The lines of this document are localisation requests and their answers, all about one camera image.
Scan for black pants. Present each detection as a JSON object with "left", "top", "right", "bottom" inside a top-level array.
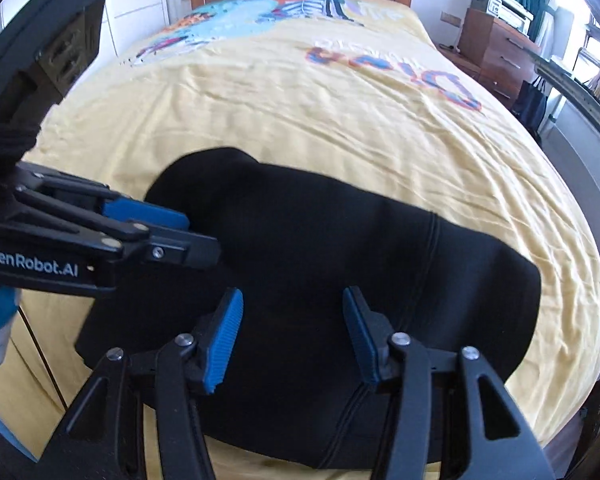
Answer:
[{"left": 75, "top": 146, "right": 543, "bottom": 471}]

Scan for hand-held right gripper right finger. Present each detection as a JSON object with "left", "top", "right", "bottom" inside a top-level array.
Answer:
[{"left": 342, "top": 286, "right": 556, "bottom": 480}]

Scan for yellow printed blanket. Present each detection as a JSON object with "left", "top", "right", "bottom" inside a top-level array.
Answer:
[{"left": 7, "top": 0, "right": 600, "bottom": 480}]

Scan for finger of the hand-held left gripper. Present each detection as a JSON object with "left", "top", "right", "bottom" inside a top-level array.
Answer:
[
  {"left": 12, "top": 185, "right": 223, "bottom": 273},
  {"left": 15, "top": 166, "right": 191, "bottom": 233}
]

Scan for black metal rail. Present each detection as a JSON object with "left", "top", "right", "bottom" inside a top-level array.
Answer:
[{"left": 535, "top": 55, "right": 600, "bottom": 141}]

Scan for wooden dresser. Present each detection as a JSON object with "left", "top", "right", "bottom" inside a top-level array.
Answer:
[{"left": 457, "top": 7, "right": 543, "bottom": 108}]

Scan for black bag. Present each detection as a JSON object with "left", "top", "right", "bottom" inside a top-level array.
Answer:
[{"left": 511, "top": 77, "right": 548, "bottom": 133}]

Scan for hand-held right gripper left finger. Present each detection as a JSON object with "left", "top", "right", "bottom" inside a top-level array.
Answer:
[{"left": 40, "top": 287, "right": 245, "bottom": 480}]

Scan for white printer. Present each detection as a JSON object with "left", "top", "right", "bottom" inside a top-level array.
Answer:
[{"left": 470, "top": 0, "right": 535, "bottom": 28}]

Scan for low wooden nightstand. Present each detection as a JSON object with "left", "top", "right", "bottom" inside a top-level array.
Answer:
[{"left": 437, "top": 45, "right": 481, "bottom": 78}]

